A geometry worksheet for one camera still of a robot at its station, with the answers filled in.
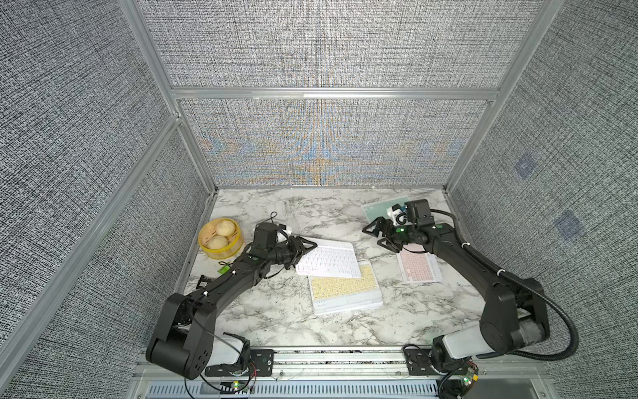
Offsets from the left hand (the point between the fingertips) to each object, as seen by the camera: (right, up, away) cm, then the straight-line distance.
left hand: (319, 246), depth 81 cm
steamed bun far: (-37, +5, +16) cm, 41 cm away
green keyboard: (0, -22, +2) cm, 22 cm away
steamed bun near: (-38, 0, +13) cm, 41 cm away
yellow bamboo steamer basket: (-32, 0, +15) cm, 35 cm away
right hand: (+17, +6, +2) cm, 18 cm away
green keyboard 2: (+25, +12, +32) cm, 42 cm away
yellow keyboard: (+6, -17, +5) cm, 19 cm away
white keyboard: (+3, -5, +4) cm, 7 cm away
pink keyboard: (+37, -9, +12) cm, 40 cm away
